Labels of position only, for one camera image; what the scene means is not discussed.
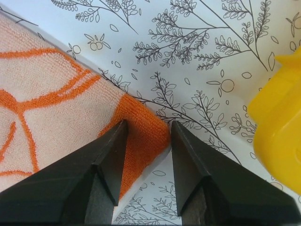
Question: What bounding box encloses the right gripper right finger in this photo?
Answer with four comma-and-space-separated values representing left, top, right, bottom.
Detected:
171, 121, 301, 224

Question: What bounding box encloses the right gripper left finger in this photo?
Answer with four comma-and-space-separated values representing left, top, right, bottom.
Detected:
0, 120, 128, 224

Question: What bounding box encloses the orange patterned towel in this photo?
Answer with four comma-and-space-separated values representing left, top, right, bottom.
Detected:
0, 16, 170, 202

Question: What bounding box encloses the yellow plastic tray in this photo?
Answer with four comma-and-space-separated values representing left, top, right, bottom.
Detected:
247, 48, 301, 194

